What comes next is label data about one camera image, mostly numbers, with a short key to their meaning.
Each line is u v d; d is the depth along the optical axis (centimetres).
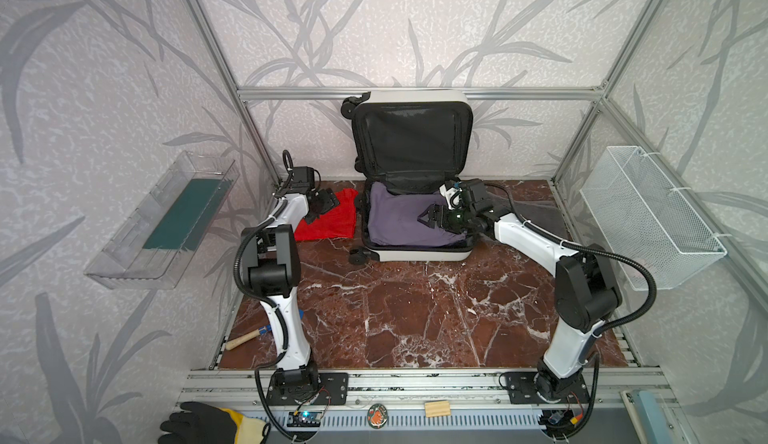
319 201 90
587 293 48
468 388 75
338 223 94
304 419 71
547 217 107
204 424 68
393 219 101
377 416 70
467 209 73
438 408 71
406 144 98
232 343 80
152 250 63
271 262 55
